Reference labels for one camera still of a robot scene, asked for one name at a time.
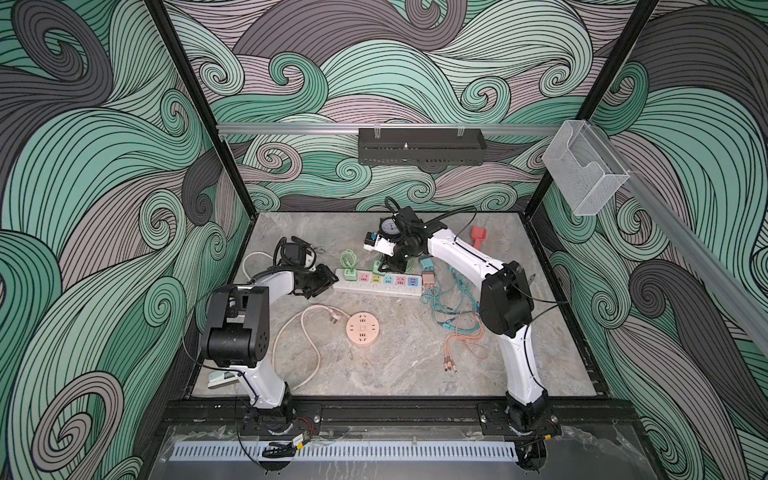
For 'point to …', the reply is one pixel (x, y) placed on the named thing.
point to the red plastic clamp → (478, 233)
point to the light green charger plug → (349, 261)
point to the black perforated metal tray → (425, 147)
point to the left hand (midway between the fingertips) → (334, 278)
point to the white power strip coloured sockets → (380, 282)
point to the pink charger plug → (429, 279)
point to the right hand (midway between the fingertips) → (384, 261)
